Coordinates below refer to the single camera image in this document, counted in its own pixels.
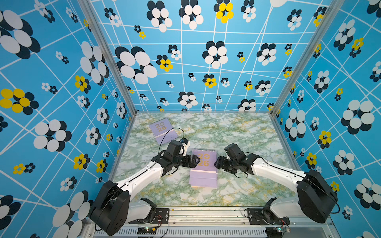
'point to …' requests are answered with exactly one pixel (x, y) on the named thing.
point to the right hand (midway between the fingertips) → (219, 165)
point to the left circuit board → (146, 230)
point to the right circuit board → (276, 231)
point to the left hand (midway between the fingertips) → (195, 158)
